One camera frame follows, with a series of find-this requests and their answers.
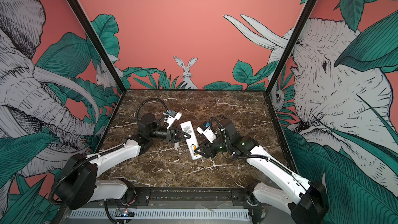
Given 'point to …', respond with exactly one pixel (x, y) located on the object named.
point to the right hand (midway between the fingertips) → (196, 148)
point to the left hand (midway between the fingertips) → (188, 137)
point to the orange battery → (194, 147)
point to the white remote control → (191, 141)
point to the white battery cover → (176, 144)
